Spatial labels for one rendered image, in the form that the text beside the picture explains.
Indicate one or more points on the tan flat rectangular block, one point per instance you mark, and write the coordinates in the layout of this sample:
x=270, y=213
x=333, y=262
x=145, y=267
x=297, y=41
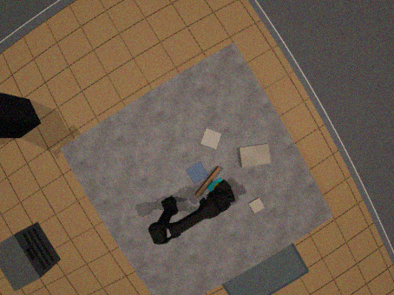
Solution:
x=254, y=155

